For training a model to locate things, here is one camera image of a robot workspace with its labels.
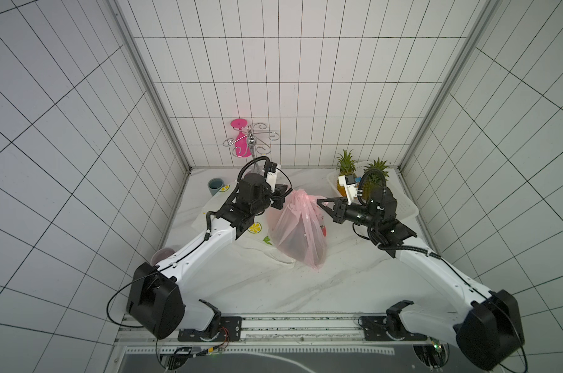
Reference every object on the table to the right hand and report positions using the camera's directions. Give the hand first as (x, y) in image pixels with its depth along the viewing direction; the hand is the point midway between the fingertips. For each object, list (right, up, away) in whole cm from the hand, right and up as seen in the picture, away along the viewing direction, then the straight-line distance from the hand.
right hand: (320, 197), depth 73 cm
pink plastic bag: (-7, -12, +8) cm, 15 cm away
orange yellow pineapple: (+16, +12, +27) cm, 34 cm away
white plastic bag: (-23, -17, +21) cm, 36 cm away
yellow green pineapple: (+25, +6, +19) cm, 32 cm away
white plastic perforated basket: (+40, -5, +22) cm, 46 cm away
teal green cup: (-44, +4, +33) cm, 55 cm away
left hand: (-12, +2, +6) cm, 14 cm away
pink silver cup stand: (-26, +23, +19) cm, 39 cm away
